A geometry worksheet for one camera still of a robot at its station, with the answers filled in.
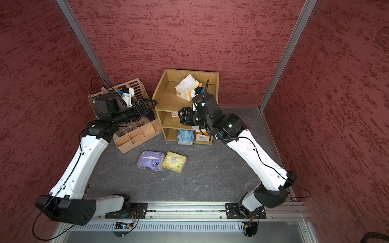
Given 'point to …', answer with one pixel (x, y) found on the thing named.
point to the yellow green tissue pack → (173, 162)
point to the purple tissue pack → (150, 160)
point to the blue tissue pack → (185, 137)
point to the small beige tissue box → (174, 114)
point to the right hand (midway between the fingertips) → (183, 116)
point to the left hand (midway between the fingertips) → (152, 109)
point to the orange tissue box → (204, 136)
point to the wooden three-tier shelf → (168, 104)
